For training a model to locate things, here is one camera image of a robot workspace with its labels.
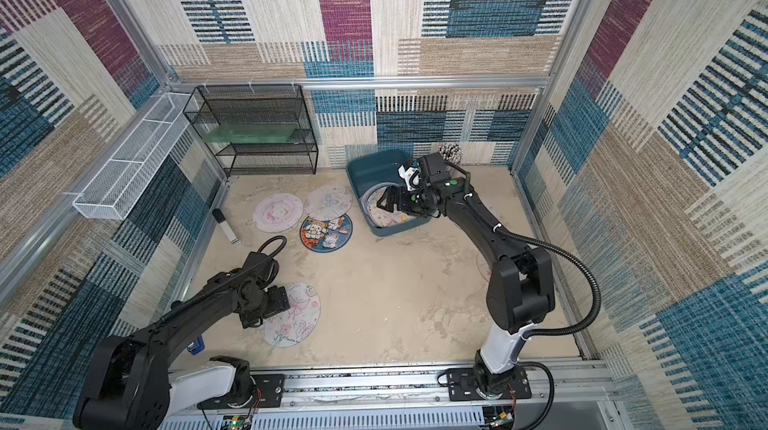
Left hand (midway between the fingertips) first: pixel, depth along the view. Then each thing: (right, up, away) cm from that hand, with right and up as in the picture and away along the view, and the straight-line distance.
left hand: (278, 310), depth 87 cm
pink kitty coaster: (-8, +27, +22) cm, 36 cm away
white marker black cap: (-22, +23, +13) cm, 35 cm away
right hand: (+33, +29, -1) cm, 44 cm away
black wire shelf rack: (-12, +63, +15) cm, 66 cm away
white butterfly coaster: (+9, +31, +25) cm, 40 cm away
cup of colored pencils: (+52, +47, +14) cm, 72 cm away
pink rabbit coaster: (+61, +11, +8) cm, 62 cm away
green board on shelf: (-13, +52, +8) cm, 54 cm away
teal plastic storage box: (+24, +40, +29) cm, 55 cm away
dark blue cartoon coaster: (+10, +19, +15) cm, 27 cm away
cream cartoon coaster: (+29, +26, +16) cm, 42 cm away
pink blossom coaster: (+5, -4, -3) cm, 7 cm away
